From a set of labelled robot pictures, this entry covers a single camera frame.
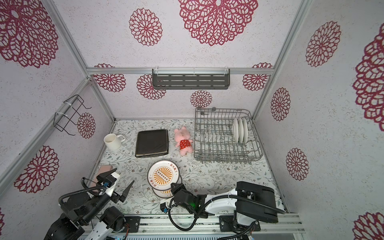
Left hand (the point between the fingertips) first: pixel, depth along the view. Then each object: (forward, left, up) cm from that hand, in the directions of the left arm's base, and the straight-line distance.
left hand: (124, 177), depth 66 cm
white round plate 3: (+34, -62, -8) cm, 71 cm away
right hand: (+4, -20, -13) cm, 24 cm away
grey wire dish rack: (+38, -47, -24) cm, 65 cm away
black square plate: (+32, -4, -18) cm, 36 cm away
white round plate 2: (+35, -59, -10) cm, 70 cm away
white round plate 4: (+34, -65, -9) cm, 74 cm away
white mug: (+31, +21, -16) cm, 41 cm away
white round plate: (+8, -14, -15) cm, 22 cm away
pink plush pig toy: (+33, -24, -17) cm, 44 cm away
